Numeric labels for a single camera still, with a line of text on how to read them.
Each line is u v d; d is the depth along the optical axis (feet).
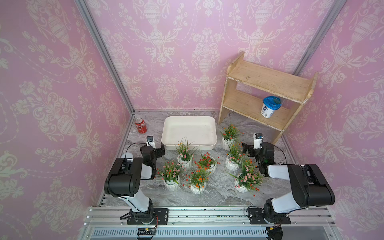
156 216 2.41
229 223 2.41
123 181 1.52
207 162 2.55
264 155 2.39
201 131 3.59
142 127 3.37
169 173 2.35
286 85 2.48
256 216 2.39
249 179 2.39
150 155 2.40
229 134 2.97
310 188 1.44
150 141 2.68
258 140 2.68
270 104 2.69
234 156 2.68
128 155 2.94
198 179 2.31
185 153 2.73
